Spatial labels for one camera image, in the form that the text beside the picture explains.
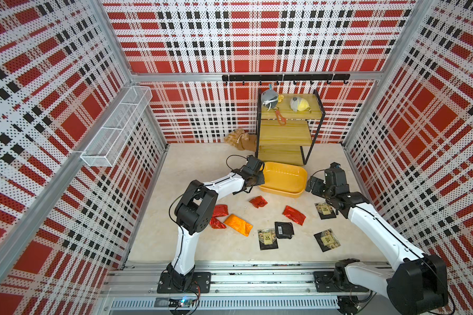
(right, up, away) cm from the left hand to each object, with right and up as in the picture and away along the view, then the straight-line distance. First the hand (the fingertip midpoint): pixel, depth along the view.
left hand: (262, 177), depth 99 cm
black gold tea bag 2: (+27, -26, -15) cm, 41 cm away
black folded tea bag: (+9, -23, -12) cm, 27 cm away
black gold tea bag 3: (+30, -16, -6) cm, 34 cm away
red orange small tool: (+7, +26, -13) cm, 30 cm away
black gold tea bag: (+1, -26, -14) cm, 30 cm away
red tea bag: (+15, -17, -8) cm, 24 cm away
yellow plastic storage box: (+11, -1, -2) cm, 11 cm away
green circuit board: (-34, -45, -27) cm, 62 cm away
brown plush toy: (-11, +20, +11) cm, 25 cm away
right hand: (+24, -2, -14) cm, 28 cm away
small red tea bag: (-3, -11, -5) cm, 13 cm away
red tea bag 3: (-22, -19, -14) cm, 32 cm away
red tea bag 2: (-21, -15, -8) cm, 27 cm away
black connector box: (+28, -43, -30) cm, 60 cm away
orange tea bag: (-11, -21, -12) cm, 27 cm away
